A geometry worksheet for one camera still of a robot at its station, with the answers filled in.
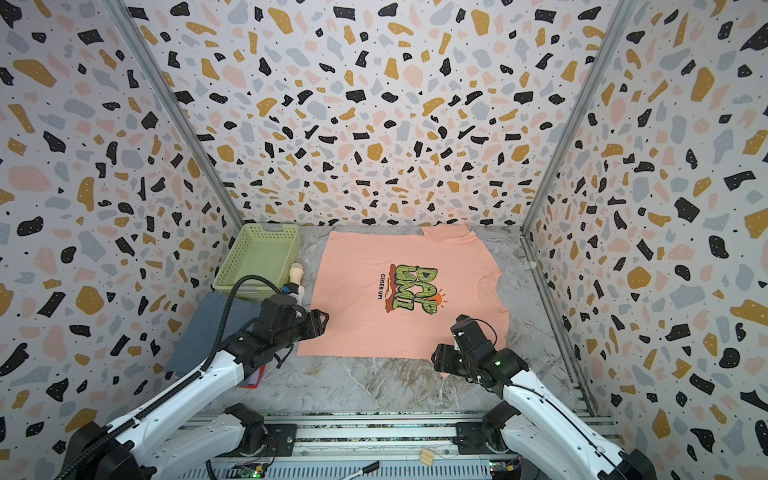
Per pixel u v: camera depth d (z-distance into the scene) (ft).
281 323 2.07
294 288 2.44
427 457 2.35
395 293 3.39
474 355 2.01
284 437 2.42
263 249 3.83
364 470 2.29
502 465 2.34
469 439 2.41
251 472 2.31
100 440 1.27
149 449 1.37
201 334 2.79
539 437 1.89
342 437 2.46
